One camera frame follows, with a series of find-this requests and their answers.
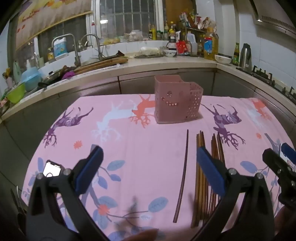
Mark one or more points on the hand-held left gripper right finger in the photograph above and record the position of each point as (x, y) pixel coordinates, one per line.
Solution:
(210, 171)

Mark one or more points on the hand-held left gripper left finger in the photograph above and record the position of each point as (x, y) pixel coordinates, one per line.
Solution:
(90, 171)

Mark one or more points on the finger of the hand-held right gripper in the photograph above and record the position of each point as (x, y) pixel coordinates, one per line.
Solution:
(289, 151)
(275, 162)

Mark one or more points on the bunch of brown chopsticks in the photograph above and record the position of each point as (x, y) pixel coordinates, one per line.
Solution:
(201, 185)

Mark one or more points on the dark long chopstick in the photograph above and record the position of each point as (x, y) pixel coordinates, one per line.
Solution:
(183, 166)

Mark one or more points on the pink plastic utensil holder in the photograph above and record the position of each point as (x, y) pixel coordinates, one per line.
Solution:
(171, 102)

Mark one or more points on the person's right forearm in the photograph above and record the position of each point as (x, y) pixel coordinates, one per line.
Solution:
(285, 222)

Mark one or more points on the smartphone with lit screen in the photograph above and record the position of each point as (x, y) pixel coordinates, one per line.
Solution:
(52, 168)

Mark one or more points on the pink printed tablecloth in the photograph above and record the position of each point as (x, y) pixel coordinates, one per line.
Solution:
(143, 162)

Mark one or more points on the gas stove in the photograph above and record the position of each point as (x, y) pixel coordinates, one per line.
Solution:
(266, 75)

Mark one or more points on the purple cloth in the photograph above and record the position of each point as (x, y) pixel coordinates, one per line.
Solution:
(68, 75)

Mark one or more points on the black frying pan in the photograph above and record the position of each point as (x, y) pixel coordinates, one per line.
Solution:
(52, 78)

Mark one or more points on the stainless steel kettle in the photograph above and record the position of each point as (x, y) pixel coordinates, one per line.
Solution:
(245, 56)

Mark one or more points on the green plastic bowl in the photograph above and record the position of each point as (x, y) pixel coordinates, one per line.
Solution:
(15, 93)

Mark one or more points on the wooden cutting board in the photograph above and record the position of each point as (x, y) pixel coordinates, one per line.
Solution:
(101, 64)

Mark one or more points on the green glass bottle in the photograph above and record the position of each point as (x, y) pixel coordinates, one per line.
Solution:
(235, 55)

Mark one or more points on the blue plastic lidded bowl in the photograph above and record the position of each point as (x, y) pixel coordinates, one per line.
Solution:
(30, 78)

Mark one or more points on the white ceramic bowl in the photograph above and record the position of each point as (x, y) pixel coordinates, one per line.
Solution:
(222, 59)

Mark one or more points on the white dish soap bottle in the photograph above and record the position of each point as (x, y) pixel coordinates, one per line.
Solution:
(17, 73)

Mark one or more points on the square steel faucet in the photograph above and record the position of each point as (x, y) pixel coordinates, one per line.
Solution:
(75, 49)

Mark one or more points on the small blue patterned bowl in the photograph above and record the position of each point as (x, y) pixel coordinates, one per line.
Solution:
(170, 53)

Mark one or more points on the large cooking oil bottle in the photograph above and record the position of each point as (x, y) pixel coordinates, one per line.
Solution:
(211, 45)

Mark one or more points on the red plastic packet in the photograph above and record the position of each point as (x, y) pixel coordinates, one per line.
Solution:
(182, 48)

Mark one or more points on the curved steel faucet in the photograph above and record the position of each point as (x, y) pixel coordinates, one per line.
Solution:
(98, 45)

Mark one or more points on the white jug with blue label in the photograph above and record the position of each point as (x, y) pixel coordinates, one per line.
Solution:
(60, 47)

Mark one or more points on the white plastic bag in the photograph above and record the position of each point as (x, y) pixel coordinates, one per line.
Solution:
(149, 51)

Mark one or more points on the steel range hood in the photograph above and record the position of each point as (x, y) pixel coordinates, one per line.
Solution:
(272, 16)

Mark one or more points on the dark sauce bottle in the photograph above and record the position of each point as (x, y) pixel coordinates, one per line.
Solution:
(172, 37)

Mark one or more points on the yellow bottle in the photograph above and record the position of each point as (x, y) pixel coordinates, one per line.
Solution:
(152, 33)

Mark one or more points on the shelf rack with packets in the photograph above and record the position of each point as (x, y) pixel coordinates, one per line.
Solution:
(196, 22)

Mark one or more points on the fruit print roller blind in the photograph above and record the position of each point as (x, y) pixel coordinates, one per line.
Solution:
(50, 16)

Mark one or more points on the barred window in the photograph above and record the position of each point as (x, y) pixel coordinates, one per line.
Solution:
(131, 16)

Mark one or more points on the brown wooden board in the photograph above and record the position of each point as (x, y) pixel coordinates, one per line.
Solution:
(180, 11)

